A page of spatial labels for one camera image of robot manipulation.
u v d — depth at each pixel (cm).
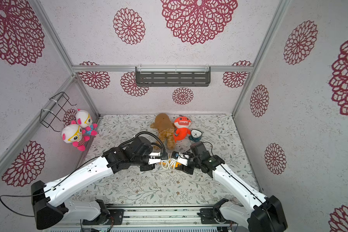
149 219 74
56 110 79
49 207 39
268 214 38
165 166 76
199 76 93
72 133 84
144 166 64
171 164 74
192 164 66
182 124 106
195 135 103
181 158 65
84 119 93
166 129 100
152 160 61
